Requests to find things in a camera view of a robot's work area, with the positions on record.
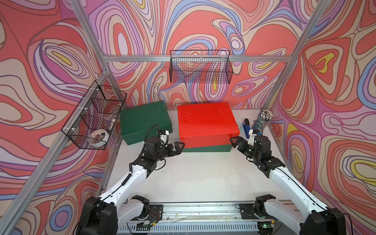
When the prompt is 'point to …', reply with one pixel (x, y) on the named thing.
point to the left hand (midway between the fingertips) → (180, 146)
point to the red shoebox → (206, 125)
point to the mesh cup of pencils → (264, 117)
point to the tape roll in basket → (98, 135)
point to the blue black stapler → (246, 126)
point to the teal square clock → (240, 125)
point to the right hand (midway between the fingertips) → (234, 145)
